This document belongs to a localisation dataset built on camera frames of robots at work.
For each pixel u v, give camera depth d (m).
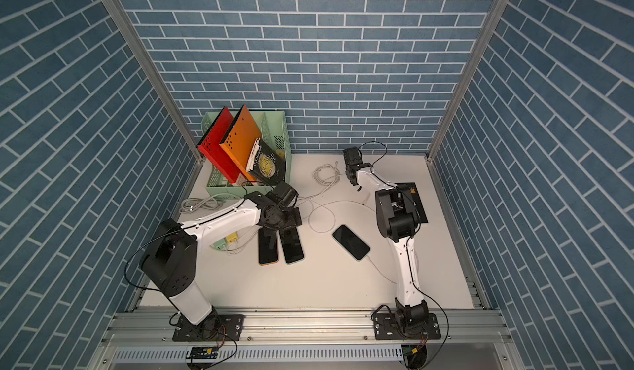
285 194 0.71
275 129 1.05
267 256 0.87
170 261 0.45
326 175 1.15
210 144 0.86
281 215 0.74
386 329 0.73
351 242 0.91
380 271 0.86
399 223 0.62
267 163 0.98
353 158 0.87
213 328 0.68
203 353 0.72
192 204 0.99
